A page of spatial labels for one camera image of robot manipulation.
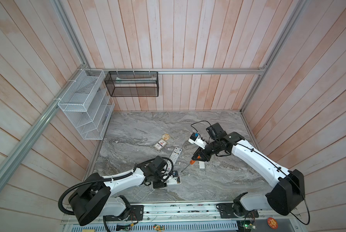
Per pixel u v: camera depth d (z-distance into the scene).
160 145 0.98
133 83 1.04
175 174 0.73
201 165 0.90
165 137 1.04
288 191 0.40
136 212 0.74
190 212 0.75
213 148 0.66
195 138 0.69
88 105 0.73
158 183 0.74
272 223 0.70
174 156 0.93
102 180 0.46
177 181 0.84
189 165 0.79
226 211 0.73
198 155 0.70
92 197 0.42
